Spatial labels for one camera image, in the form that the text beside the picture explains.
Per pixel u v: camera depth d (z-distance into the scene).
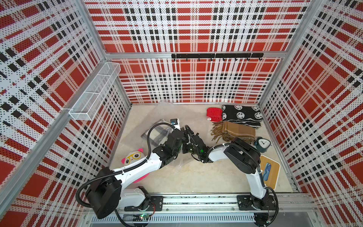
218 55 0.89
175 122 0.69
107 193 0.40
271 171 0.80
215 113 1.11
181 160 0.77
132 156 0.82
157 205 0.73
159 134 0.91
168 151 0.61
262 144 0.91
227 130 0.98
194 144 0.73
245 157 0.53
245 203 0.73
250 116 1.05
